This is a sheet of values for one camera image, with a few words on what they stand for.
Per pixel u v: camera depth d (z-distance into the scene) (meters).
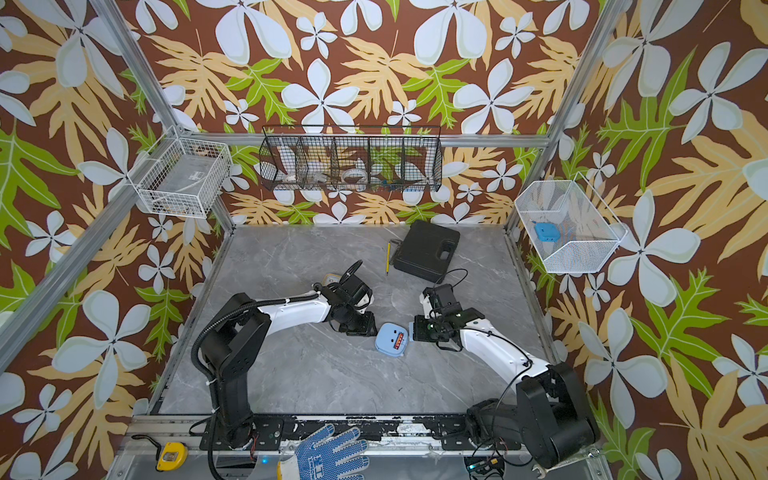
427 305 0.80
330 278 1.02
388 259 1.10
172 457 0.70
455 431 0.74
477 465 0.75
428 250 1.05
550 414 0.41
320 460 0.71
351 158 0.97
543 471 0.69
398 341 0.86
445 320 0.67
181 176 0.85
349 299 0.75
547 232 0.83
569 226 0.83
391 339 0.87
